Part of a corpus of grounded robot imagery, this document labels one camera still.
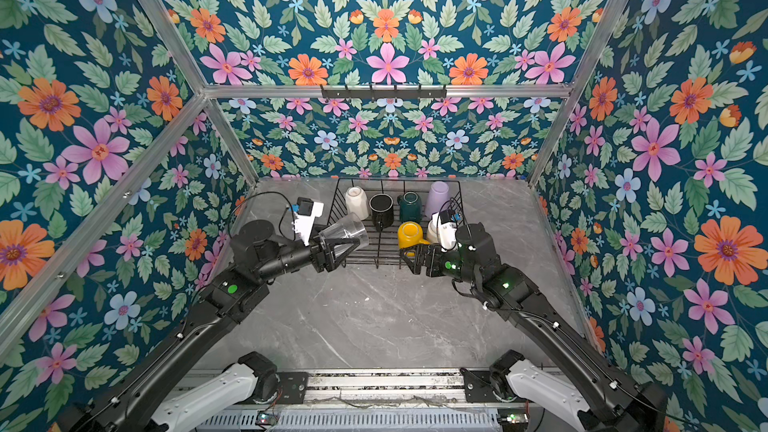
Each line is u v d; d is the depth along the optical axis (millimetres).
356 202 983
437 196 973
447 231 632
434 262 604
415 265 605
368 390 749
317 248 568
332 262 578
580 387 410
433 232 924
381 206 959
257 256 505
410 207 978
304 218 568
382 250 982
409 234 894
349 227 638
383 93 930
